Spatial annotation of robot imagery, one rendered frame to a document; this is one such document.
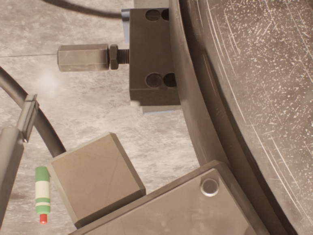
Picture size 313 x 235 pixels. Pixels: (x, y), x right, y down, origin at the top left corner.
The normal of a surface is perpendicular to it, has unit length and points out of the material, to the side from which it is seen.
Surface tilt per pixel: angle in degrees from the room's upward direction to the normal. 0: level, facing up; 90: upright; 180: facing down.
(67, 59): 60
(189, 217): 90
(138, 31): 90
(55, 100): 0
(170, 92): 5
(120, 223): 90
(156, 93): 5
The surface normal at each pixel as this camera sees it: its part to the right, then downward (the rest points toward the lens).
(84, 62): 0.00, 0.07
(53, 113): 0.10, 0.90
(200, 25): -0.97, 0.00
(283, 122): -0.66, -0.09
